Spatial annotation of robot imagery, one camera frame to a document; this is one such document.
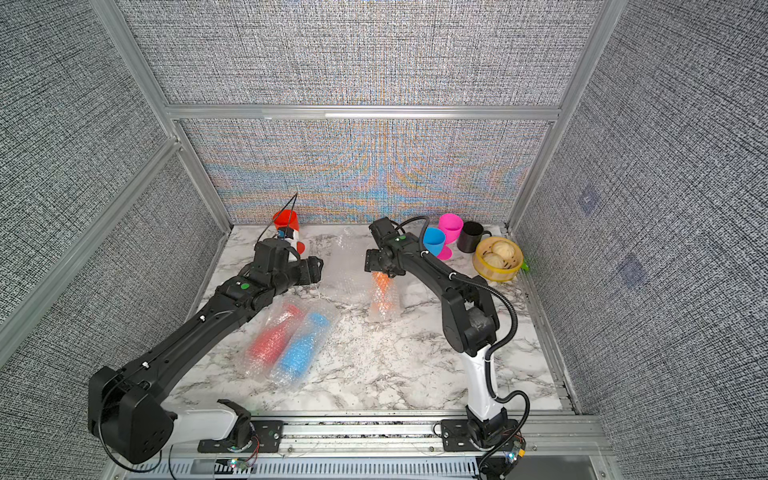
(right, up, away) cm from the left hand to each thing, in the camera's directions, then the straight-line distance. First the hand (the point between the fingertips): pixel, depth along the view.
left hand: (317, 259), depth 80 cm
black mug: (+49, +8, +26) cm, 56 cm away
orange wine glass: (+18, -13, +3) cm, 23 cm away
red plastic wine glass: (-14, +13, +17) cm, 26 cm away
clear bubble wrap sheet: (+4, -7, +22) cm, 24 cm away
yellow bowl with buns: (+57, 0, +22) cm, 61 cm away
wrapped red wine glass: (-13, -21, +3) cm, 25 cm away
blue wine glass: (-4, -24, 0) cm, 24 cm away
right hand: (+17, +1, +14) cm, 22 cm away
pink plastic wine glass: (+41, +11, +19) cm, 47 cm away
